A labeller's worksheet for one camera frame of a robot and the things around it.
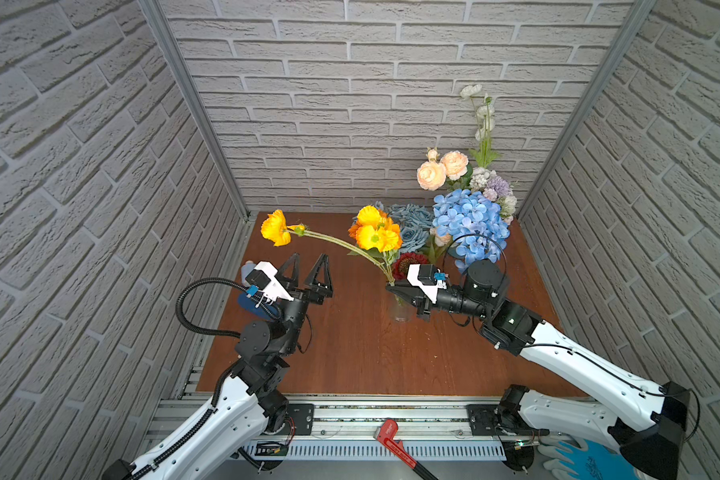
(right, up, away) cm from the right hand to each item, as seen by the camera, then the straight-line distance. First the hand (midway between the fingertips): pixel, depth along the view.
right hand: (390, 282), depth 61 cm
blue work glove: (+48, -43, +7) cm, 65 cm away
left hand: (-16, +6, 0) cm, 17 cm away
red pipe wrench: (0, -38, +10) cm, 39 cm away
